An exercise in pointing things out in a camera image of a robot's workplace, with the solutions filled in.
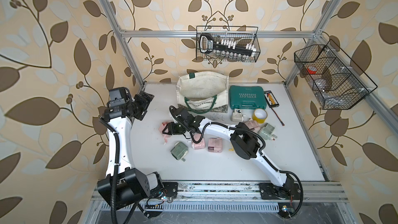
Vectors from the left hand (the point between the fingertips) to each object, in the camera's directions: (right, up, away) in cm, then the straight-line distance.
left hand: (147, 99), depth 75 cm
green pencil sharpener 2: (+64, -19, +14) cm, 68 cm away
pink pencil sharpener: (+26, -26, +10) cm, 38 cm away
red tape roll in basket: (+85, +15, +6) cm, 86 cm away
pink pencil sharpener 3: (+57, -16, +17) cm, 62 cm away
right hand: (+5, -19, +14) cm, 24 cm away
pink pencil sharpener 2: (+34, -25, +9) cm, 43 cm away
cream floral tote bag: (+27, +5, +33) cm, 43 cm away
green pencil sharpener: (+15, -28, +7) cm, 33 cm away
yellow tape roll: (+65, -11, +26) cm, 71 cm away
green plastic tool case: (+57, +1, +30) cm, 65 cm away
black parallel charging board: (+75, 0, +33) cm, 82 cm away
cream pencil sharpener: (+49, -11, +23) cm, 55 cm away
